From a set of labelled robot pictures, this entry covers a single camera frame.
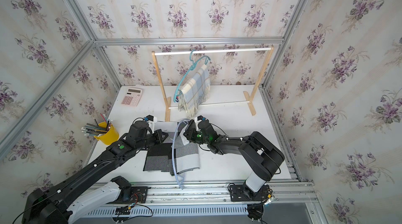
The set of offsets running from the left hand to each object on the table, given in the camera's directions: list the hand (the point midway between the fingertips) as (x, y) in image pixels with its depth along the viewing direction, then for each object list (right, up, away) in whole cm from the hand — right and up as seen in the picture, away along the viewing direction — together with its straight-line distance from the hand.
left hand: (171, 137), depth 77 cm
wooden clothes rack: (+49, +18, +31) cm, 61 cm away
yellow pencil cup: (-37, -3, +11) cm, 39 cm away
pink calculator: (-35, +20, +34) cm, 53 cm away
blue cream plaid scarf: (+11, +23, +12) cm, 28 cm away
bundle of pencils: (-43, +3, +3) cm, 44 cm away
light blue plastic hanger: (+4, -19, -3) cm, 20 cm away
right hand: (+5, -1, +8) cm, 9 cm away
